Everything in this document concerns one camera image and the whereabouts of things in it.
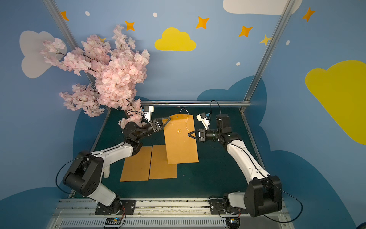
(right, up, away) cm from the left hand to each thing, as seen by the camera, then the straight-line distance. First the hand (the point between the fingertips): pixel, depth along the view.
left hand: (171, 117), depth 72 cm
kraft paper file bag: (+5, -16, +3) cm, 17 cm away
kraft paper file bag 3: (-24, -31, +16) cm, 42 cm away
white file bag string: (+8, -1, 0) cm, 8 cm away
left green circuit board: (-30, -54, +1) cm, 62 cm away
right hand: (+11, -9, +3) cm, 14 cm away
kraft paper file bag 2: (-9, -32, +18) cm, 37 cm away
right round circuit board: (+33, -55, +1) cm, 64 cm away
